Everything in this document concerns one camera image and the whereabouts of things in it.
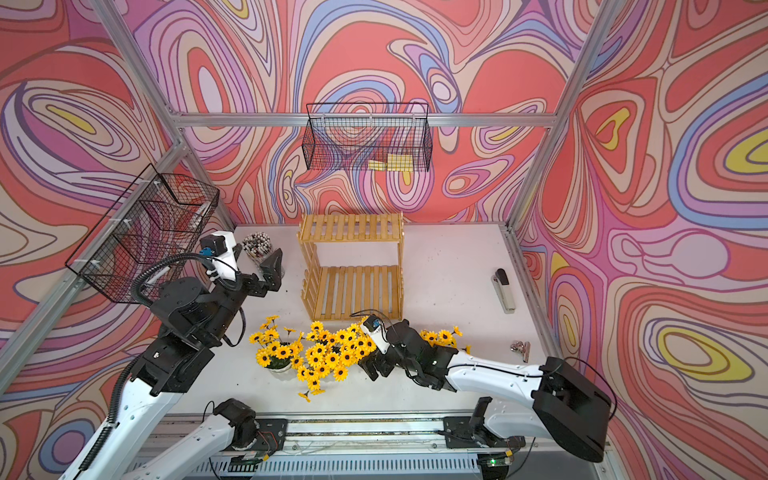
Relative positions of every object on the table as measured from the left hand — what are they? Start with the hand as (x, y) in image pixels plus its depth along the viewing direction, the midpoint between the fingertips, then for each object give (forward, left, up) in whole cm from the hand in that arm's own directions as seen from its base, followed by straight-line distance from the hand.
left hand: (263, 248), depth 61 cm
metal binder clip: (-5, -66, -38) cm, 76 cm away
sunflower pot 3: (-12, +2, -25) cm, 28 cm away
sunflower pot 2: (-12, -10, -25) cm, 30 cm away
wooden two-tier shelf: (+25, -14, -38) cm, 47 cm away
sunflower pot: (-11, -16, -25) cm, 32 cm away
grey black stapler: (+15, -64, -35) cm, 75 cm away
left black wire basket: (+17, +34, -6) cm, 39 cm away
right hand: (-9, -22, -33) cm, 41 cm away
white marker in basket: (+4, +32, -14) cm, 35 cm away
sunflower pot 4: (-9, -40, -24) cm, 48 cm away
